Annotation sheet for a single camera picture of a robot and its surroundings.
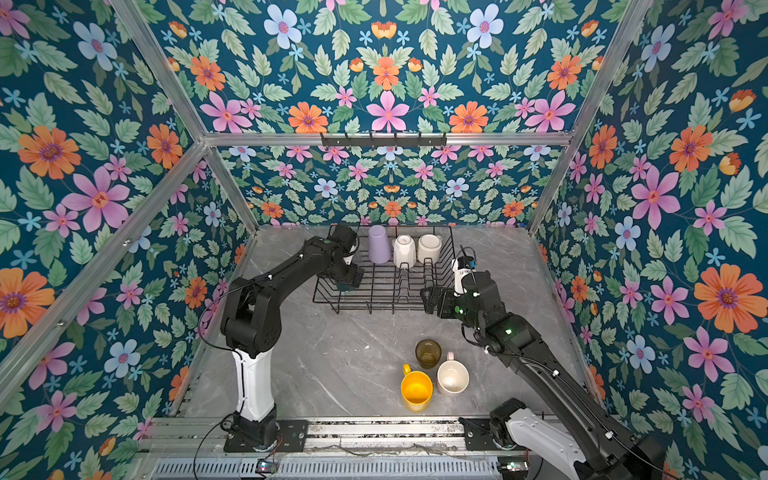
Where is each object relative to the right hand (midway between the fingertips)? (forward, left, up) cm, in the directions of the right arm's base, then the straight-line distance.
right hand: (441, 286), depth 74 cm
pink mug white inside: (-15, -4, -23) cm, 27 cm away
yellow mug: (-19, +6, -23) cm, 30 cm away
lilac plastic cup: (+25, +20, -13) cm, 35 cm away
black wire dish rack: (+15, +17, -23) cm, 32 cm away
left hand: (+15, +28, -16) cm, 36 cm away
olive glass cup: (-8, +3, -23) cm, 24 cm away
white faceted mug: (+22, +11, -12) cm, 28 cm away
